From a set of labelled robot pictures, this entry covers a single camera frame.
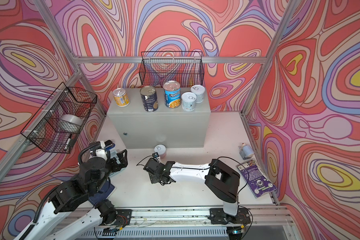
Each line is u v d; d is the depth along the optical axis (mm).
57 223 441
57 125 736
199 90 753
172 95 683
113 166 578
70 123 707
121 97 707
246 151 902
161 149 929
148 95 661
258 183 820
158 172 627
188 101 705
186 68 962
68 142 722
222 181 469
